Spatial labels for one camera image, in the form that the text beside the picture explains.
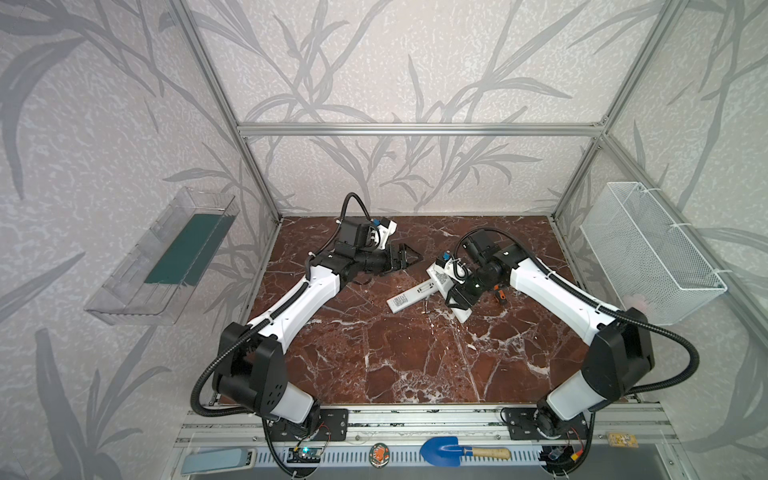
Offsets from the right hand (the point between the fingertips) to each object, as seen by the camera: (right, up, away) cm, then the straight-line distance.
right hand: (452, 287), depth 83 cm
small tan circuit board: (+38, -35, -12) cm, 53 cm away
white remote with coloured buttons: (-3, +1, -4) cm, 6 cm away
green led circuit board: (-38, -39, -12) cm, 56 cm away
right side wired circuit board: (+26, -41, -10) cm, 50 cm away
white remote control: (-11, -5, +13) cm, 18 cm away
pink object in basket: (+44, -2, -10) cm, 45 cm away
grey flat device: (-55, -35, -18) cm, 68 cm away
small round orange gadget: (-20, -37, -14) cm, 44 cm away
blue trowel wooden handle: (-4, -37, -13) cm, 40 cm away
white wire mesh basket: (+40, +7, -20) cm, 45 cm away
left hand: (-10, +10, -6) cm, 15 cm away
